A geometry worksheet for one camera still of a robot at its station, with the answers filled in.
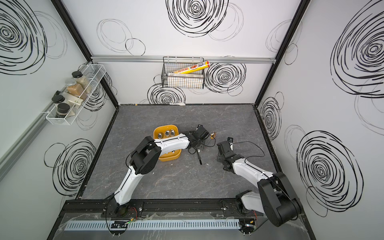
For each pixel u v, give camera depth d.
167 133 1.02
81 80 0.74
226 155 0.69
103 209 0.72
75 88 0.71
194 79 0.87
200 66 0.89
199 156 0.91
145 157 0.55
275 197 0.42
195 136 0.75
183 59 0.94
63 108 0.63
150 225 0.96
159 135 0.99
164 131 1.02
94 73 0.94
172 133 1.02
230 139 0.81
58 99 0.62
